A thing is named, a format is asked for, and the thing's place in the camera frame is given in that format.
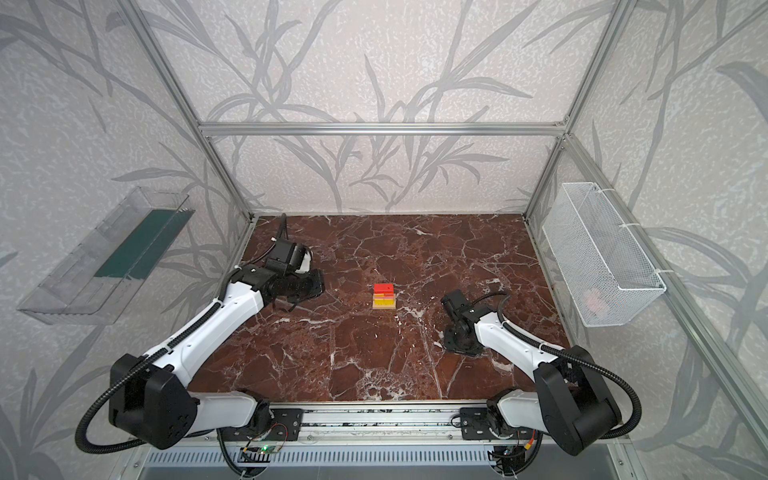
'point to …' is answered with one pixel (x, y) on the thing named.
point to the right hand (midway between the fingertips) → (454, 336)
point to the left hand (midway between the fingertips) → (330, 277)
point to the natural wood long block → (383, 307)
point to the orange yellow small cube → (379, 295)
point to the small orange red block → (389, 295)
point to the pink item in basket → (593, 301)
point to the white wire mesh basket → (608, 275)
